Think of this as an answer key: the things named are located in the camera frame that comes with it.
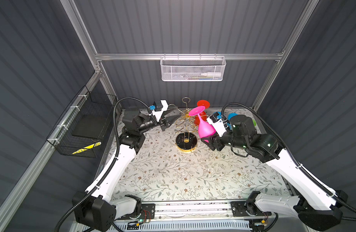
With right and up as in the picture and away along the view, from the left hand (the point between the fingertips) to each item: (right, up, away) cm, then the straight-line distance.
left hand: (178, 110), depth 62 cm
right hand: (+13, -11, +3) cm, 18 cm away
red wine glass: (+16, +5, +21) cm, 27 cm away
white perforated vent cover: (-2, -56, +9) cm, 57 cm away
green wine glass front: (+60, -5, +53) cm, 80 cm away
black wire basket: (-48, -7, +11) cm, 50 cm away
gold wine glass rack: (+5, -18, +37) cm, 41 cm away
